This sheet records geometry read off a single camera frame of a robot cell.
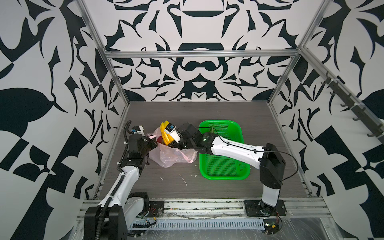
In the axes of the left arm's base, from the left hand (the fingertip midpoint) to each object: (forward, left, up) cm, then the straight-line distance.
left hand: (155, 133), depth 84 cm
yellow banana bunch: (-7, -8, +6) cm, 12 cm away
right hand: (-7, -9, +3) cm, 12 cm away
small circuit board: (-42, -56, -16) cm, 72 cm away
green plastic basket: (-14, -33, -15) cm, 39 cm away
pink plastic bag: (-12, -6, -2) cm, 14 cm away
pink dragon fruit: (+7, -34, -9) cm, 36 cm away
